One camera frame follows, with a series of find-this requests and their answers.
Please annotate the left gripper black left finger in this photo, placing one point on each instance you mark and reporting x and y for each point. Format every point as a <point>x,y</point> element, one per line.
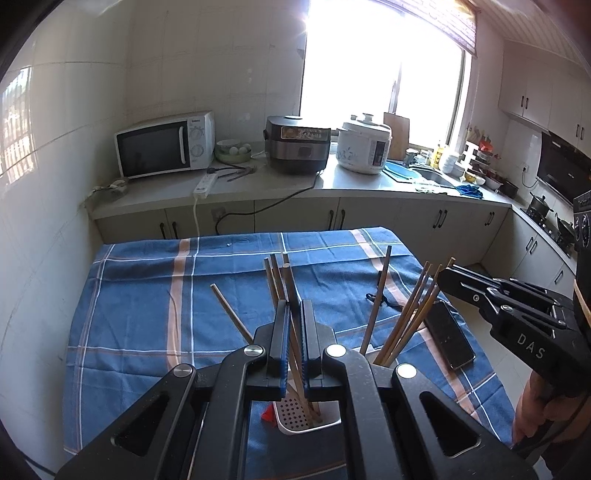
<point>193,423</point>

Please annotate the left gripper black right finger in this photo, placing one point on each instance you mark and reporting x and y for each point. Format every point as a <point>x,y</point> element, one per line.
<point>397,424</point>

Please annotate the chopstick compartment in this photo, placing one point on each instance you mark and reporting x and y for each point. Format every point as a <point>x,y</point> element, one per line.
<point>277,278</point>
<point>427,300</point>

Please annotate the wooden chopstick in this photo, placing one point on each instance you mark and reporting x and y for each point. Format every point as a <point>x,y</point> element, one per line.
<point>295,347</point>
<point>441,267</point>

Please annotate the person's right hand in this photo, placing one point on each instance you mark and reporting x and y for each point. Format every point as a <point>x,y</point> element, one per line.
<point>532,411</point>

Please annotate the small red object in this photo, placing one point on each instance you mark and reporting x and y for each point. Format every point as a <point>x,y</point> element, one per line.
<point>268,414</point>

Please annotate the smartphone with dark screen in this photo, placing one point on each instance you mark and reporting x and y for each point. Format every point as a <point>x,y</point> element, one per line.
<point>448,337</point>

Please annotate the white two-compartment utensil holder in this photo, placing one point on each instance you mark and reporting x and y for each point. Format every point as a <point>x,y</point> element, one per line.
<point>304,417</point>

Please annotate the black wok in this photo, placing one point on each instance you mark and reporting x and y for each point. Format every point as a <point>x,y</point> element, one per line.
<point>566,230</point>

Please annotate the white lower counter cabinets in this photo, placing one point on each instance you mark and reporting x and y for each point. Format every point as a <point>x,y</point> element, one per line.
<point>475,233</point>

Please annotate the black cooking pot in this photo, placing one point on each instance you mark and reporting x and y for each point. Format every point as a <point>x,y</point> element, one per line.
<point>538,208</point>

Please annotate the blue plaid tablecloth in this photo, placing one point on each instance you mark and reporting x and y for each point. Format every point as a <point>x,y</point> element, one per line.
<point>147,306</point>

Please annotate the blue cloth on counter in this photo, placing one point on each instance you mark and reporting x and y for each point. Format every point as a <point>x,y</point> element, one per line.
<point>470,190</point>

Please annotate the black range hood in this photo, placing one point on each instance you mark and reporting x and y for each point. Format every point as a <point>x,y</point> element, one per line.
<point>563,168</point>

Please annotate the stainless steel sink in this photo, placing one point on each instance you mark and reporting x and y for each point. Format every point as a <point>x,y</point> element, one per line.
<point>435,177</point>

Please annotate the blue tray by sink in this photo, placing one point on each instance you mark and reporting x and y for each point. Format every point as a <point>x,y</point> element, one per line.
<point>400,173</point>

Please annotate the white upper cabinets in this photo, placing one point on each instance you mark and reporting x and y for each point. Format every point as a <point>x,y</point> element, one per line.
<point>546,91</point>

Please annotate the white power strip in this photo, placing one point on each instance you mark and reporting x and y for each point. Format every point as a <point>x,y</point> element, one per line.
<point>204,186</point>

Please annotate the wooden cutting board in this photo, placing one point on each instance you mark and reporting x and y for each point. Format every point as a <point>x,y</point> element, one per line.
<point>400,127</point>

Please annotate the white pressure cooker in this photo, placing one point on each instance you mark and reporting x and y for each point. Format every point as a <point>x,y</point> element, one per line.
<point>363,145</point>

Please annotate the bowl of eggs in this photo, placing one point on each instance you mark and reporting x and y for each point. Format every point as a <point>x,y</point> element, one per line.
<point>232,151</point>

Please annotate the white microwave oven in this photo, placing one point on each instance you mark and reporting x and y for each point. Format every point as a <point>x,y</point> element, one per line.
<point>168,145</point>

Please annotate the black rice cooker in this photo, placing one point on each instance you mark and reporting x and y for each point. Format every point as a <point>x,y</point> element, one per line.
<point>296,147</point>

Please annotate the bamboo window blind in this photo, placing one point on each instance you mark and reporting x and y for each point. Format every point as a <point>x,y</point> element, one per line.
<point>456,19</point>

